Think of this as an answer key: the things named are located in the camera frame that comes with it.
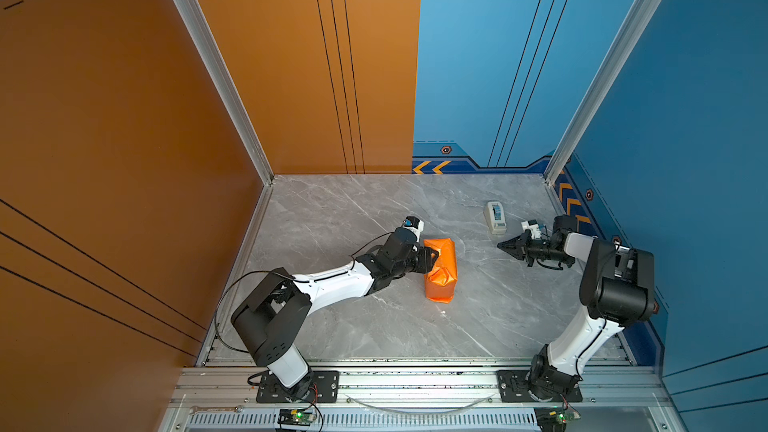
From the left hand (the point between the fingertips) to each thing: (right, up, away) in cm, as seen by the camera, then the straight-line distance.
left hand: (434, 252), depth 85 cm
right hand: (+21, +1, +7) cm, 23 cm away
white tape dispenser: (+24, +10, +18) cm, 32 cm away
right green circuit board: (+26, -37, -15) cm, 47 cm away
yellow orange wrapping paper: (+1, -7, -8) cm, 10 cm away
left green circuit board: (-35, -37, -14) cm, 53 cm away
